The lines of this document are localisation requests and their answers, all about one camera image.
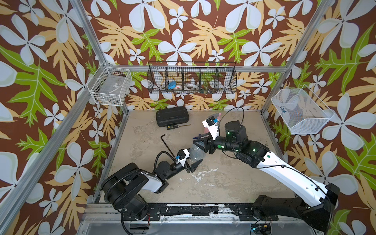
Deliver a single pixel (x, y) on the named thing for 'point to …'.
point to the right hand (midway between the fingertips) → (195, 139)
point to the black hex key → (161, 138)
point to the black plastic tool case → (172, 116)
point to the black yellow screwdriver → (174, 127)
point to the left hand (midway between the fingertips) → (197, 151)
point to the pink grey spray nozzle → (219, 113)
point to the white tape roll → (191, 86)
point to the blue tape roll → (172, 85)
